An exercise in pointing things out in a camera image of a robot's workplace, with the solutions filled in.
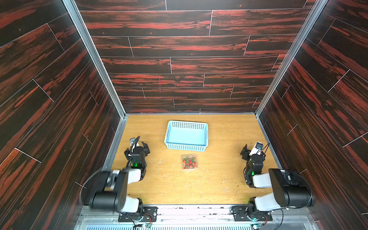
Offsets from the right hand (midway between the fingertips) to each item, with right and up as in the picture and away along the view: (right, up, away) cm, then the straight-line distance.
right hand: (256, 148), depth 89 cm
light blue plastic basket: (-43, +7, +17) cm, 47 cm away
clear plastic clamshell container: (-39, -6, +6) cm, 40 cm away
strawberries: (-42, -10, +2) cm, 43 cm away
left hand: (-76, +1, +3) cm, 76 cm away
